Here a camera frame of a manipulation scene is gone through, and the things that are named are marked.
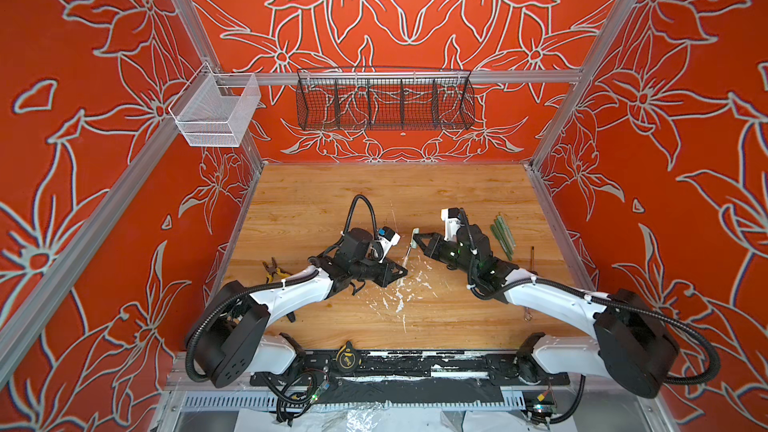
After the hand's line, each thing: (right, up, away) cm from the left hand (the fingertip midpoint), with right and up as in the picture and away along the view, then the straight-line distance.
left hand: (405, 270), depth 80 cm
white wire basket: (-60, +48, +14) cm, 78 cm away
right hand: (+1, +9, 0) cm, 9 cm away
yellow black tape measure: (-15, -20, -7) cm, 26 cm away
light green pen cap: (+2, +10, +1) cm, 11 cm away
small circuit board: (+31, -29, -10) cm, 44 cm away
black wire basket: (-23, +53, +20) cm, 62 cm away
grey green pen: (+1, +6, 0) cm, 6 cm away
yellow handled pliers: (-40, -3, +10) cm, 41 cm away
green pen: (+35, +7, +18) cm, 40 cm away
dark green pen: (+33, +5, +18) cm, 38 cm away
